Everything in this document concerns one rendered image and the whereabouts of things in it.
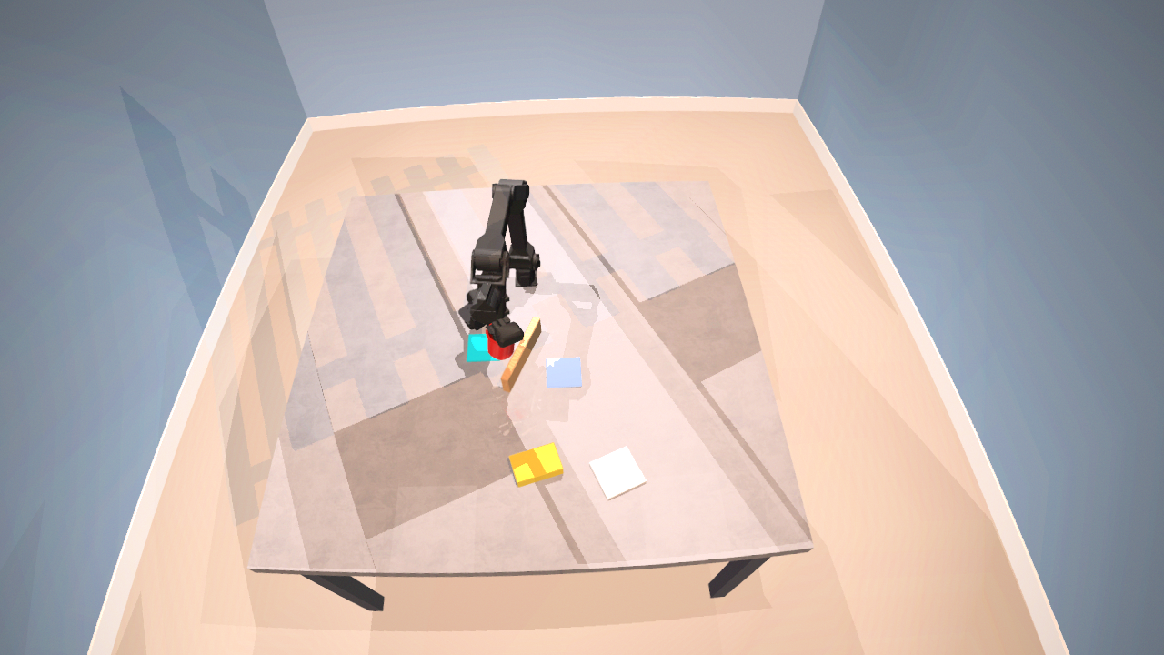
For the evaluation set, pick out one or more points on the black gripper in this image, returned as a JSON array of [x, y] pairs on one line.
[[504, 332]]

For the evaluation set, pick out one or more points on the red cup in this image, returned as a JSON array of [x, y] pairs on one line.
[[495, 351]]

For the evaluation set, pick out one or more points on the yellow flat block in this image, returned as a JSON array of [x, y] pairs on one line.
[[536, 464]]

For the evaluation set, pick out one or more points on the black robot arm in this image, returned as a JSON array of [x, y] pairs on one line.
[[491, 256]]

